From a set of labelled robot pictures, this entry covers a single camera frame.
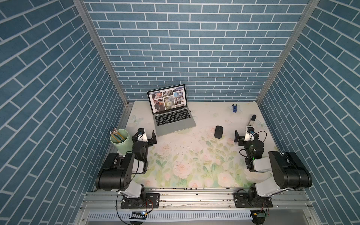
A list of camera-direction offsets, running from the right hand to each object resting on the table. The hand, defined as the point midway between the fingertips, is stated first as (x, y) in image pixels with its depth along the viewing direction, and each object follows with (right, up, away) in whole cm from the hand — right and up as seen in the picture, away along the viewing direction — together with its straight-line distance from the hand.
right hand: (245, 131), depth 90 cm
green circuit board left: (-64, -42, -18) cm, 78 cm away
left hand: (-63, 0, -1) cm, 63 cm away
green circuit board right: (-1, -42, -19) cm, 46 cm away
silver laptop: (-52, +15, +22) cm, 59 cm away
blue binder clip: (+1, +16, +25) cm, 30 cm away
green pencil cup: (-75, -8, -10) cm, 76 cm away
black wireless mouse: (-15, -2, +12) cm, 19 cm away
